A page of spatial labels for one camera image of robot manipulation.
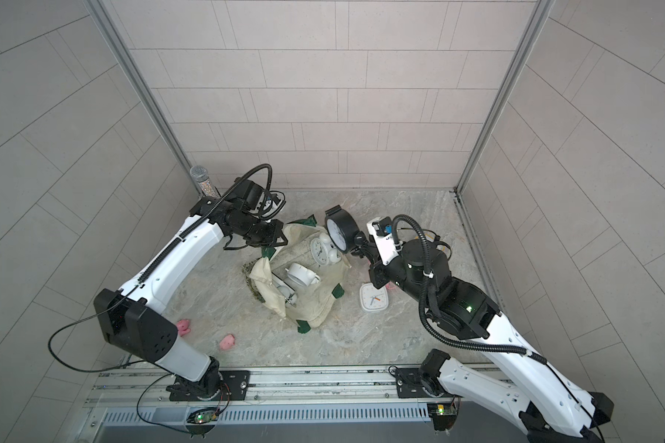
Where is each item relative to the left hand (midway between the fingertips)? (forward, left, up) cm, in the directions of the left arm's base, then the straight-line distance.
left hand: (293, 238), depth 77 cm
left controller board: (-39, +18, -17) cm, 47 cm away
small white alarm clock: (-5, -2, -13) cm, 14 cm away
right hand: (-11, -18, +11) cm, 24 cm away
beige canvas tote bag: (-12, -3, -19) cm, 23 cm away
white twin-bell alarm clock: (+2, -8, -11) cm, 13 cm away
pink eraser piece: (-23, +18, -19) cm, 34 cm away
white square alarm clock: (-10, -24, -17) cm, 31 cm away
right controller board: (-39, -40, -20) cm, 59 cm away
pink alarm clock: (-5, -30, -19) cm, 36 cm away
